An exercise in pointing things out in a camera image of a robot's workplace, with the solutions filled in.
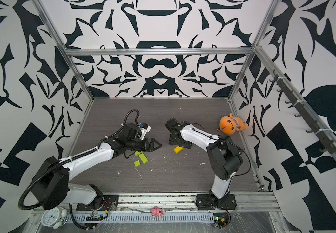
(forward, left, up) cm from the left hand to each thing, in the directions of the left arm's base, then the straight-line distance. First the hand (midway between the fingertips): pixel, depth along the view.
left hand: (155, 143), depth 81 cm
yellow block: (+1, -13, -12) cm, 18 cm away
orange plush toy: (+13, -47, -4) cm, 49 cm away
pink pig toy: (-31, 0, -10) cm, 32 cm away
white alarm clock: (-31, +47, -9) cm, 57 cm away
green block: (-3, +8, -13) cm, 15 cm away
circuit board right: (-35, -31, -14) cm, 49 cm away
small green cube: (-6, +11, -13) cm, 18 cm away
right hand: (+5, -13, -8) cm, 16 cm away
